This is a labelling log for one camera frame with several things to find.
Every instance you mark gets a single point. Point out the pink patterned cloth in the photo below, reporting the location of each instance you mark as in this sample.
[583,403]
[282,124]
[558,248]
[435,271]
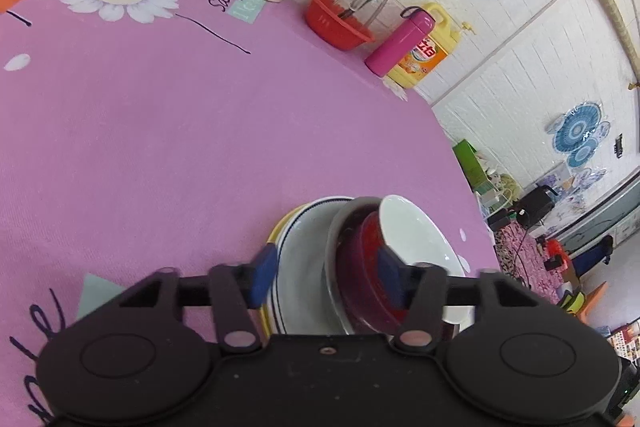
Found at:
[525,267]

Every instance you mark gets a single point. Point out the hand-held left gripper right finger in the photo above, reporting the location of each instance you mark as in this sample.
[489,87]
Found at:
[392,272]

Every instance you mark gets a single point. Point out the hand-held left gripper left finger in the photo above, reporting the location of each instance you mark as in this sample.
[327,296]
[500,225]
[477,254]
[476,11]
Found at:
[262,274]

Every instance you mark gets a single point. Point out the green box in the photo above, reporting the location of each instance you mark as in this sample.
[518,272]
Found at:
[467,164]

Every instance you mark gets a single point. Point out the white plate with dark rim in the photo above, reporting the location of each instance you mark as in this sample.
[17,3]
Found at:
[305,267]

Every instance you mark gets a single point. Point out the stainless steel bowl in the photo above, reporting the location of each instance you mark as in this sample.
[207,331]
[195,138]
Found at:
[331,257]

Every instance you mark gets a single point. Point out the blue fan wall decoration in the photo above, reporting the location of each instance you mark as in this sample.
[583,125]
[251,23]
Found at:
[577,132]

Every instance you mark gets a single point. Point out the red plastic colander basket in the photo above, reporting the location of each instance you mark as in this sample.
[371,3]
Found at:
[325,19]

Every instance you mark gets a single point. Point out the black case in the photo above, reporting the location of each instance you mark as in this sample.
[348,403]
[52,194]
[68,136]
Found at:
[537,204]

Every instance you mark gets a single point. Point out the pink floral tablecloth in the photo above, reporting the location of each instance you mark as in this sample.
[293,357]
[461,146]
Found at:
[200,132]

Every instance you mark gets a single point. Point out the red bowl with white inside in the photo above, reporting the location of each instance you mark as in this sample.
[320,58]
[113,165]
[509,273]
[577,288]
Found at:
[420,237]

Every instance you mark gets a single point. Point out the yellow plastic plate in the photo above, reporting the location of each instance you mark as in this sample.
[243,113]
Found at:
[273,232]

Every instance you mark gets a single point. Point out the yellow detergent bottle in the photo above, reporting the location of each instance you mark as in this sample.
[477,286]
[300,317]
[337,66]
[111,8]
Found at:
[430,57]

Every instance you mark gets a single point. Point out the pink thermos bottle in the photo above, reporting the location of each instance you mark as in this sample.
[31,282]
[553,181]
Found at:
[400,42]

